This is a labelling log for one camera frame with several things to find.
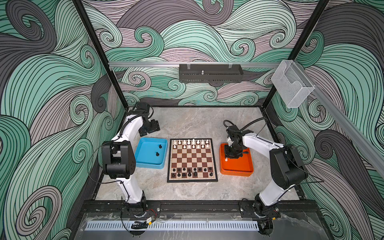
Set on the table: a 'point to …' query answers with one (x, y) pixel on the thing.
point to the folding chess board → (191, 160)
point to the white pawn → (226, 159)
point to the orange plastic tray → (242, 166)
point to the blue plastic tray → (151, 152)
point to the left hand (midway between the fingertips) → (153, 129)
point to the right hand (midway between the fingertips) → (227, 156)
